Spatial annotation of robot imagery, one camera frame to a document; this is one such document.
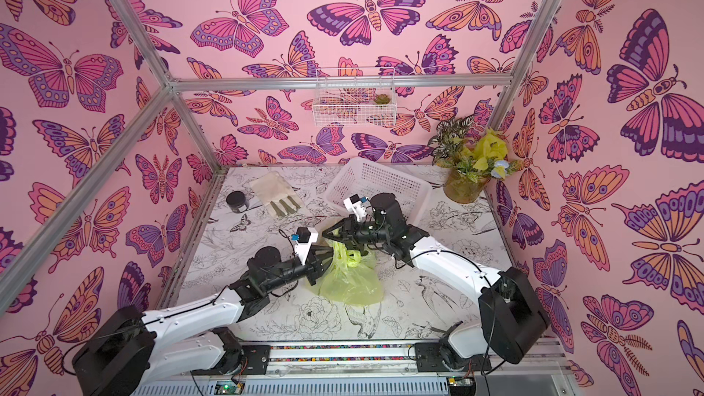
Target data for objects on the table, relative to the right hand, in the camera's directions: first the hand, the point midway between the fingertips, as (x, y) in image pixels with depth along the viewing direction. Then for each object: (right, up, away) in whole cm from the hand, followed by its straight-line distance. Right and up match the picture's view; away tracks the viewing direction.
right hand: (326, 233), depth 72 cm
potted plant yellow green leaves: (+45, +22, +20) cm, 54 cm away
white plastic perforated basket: (+12, +17, +41) cm, 46 cm away
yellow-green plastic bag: (+6, -11, -3) cm, 13 cm away
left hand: (+3, -5, +3) cm, 7 cm away
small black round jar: (-37, +7, +31) cm, 49 cm away
